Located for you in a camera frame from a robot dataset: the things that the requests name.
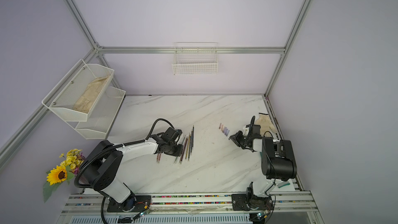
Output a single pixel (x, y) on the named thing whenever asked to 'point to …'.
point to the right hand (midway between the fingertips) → (231, 139)
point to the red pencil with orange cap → (158, 157)
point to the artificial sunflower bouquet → (66, 171)
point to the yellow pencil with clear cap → (188, 140)
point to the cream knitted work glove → (263, 120)
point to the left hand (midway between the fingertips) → (180, 153)
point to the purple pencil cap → (225, 130)
